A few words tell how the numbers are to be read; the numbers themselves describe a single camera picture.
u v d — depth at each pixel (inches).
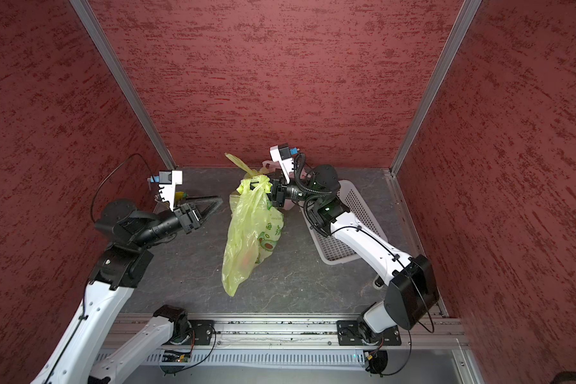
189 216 19.7
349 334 29.1
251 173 36.3
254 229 23.1
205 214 22.7
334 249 36.3
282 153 21.0
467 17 28.5
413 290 16.2
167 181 19.6
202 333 29.2
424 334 29.3
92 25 29.0
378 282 32.5
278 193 21.6
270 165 42.0
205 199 21.0
